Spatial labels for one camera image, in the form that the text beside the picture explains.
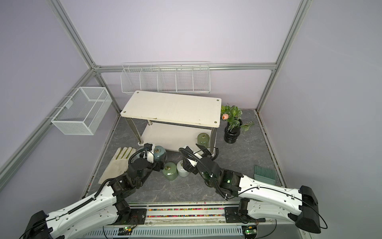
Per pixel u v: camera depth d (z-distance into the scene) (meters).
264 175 0.87
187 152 0.45
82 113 0.83
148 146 0.64
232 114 0.80
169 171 0.81
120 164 0.91
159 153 0.74
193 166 0.59
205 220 0.74
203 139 0.87
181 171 0.82
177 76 1.02
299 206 0.41
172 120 0.70
